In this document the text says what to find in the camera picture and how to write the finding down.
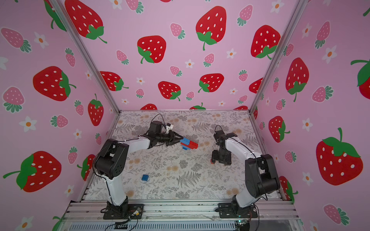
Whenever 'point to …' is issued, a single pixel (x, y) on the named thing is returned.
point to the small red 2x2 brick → (211, 161)
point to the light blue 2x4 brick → (185, 141)
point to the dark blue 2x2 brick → (184, 148)
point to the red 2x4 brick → (192, 145)
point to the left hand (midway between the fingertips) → (183, 138)
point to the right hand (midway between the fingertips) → (221, 163)
